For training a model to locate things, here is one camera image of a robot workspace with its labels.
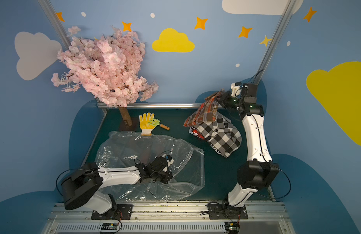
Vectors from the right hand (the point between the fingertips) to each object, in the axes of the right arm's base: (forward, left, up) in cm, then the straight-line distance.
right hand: (216, 96), depth 76 cm
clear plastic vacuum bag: (-16, +55, -35) cm, 67 cm away
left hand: (-31, +22, -36) cm, 52 cm away
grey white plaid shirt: (-8, -9, -28) cm, 31 cm away
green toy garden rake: (+11, +41, -38) cm, 56 cm away
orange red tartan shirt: (-8, +6, -5) cm, 11 cm away
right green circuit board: (-54, -10, -41) cm, 69 cm away
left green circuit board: (-57, +51, -39) cm, 86 cm away
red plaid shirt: (-3, +9, -31) cm, 32 cm away
